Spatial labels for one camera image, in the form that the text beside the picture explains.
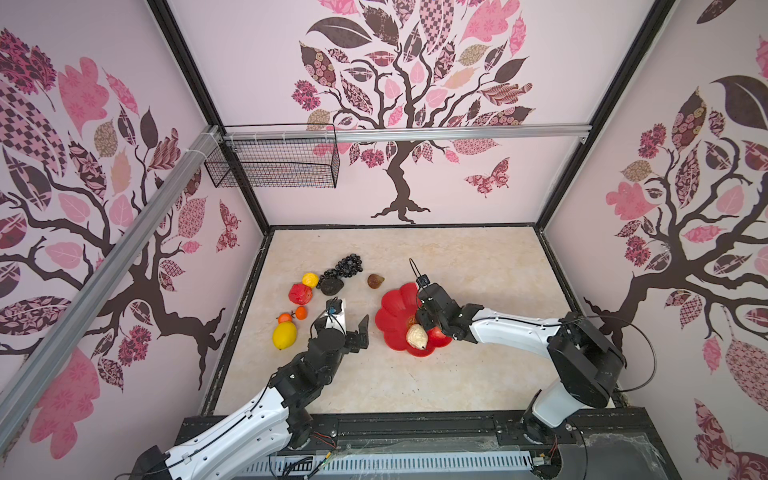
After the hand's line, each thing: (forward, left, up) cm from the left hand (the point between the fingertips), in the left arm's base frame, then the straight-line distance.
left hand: (353, 321), depth 79 cm
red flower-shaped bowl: (+9, -13, -13) cm, 20 cm away
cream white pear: (-1, -18, -7) cm, 19 cm away
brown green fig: (+20, -5, -11) cm, 23 cm away
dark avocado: (+18, +10, -9) cm, 22 cm away
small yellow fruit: (+21, +17, -10) cm, 29 cm away
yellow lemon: (0, +21, -9) cm, 23 cm away
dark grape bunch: (+26, +5, -10) cm, 28 cm away
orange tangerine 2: (+8, +24, -12) cm, 28 cm away
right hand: (+9, -21, -7) cm, 24 cm away
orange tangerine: (+10, +19, -13) cm, 25 cm away
